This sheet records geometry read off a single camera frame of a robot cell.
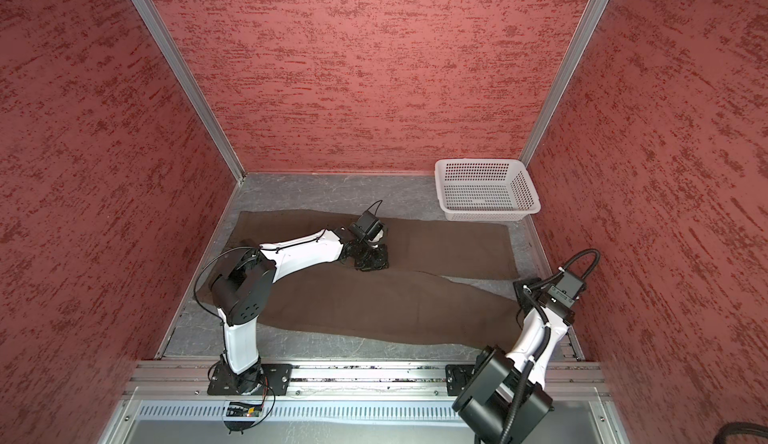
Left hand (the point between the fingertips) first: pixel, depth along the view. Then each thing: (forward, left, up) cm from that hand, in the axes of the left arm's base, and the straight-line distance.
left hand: (387, 271), depth 89 cm
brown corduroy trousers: (-1, -19, -5) cm, 20 cm away
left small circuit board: (-35, +36, -8) cm, 51 cm away
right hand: (-6, -36, +4) cm, 37 cm away
